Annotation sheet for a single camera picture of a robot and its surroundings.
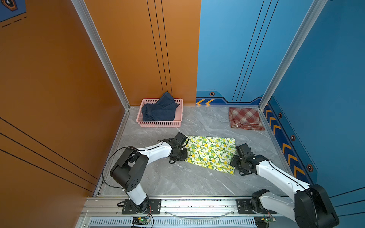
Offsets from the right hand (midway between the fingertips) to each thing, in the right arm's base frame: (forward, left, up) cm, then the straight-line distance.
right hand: (231, 164), depth 87 cm
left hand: (+5, +28, 0) cm, 29 cm away
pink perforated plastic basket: (+29, +35, +6) cm, 46 cm away
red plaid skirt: (+36, -18, +2) cm, 40 cm away
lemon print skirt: (+7, +10, +1) cm, 13 cm away
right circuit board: (-29, -11, -4) cm, 31 cm away
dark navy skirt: (+42, +46, +5) cm, 63 cm away
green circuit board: (-29, +51, -1) cm, 59 cm away
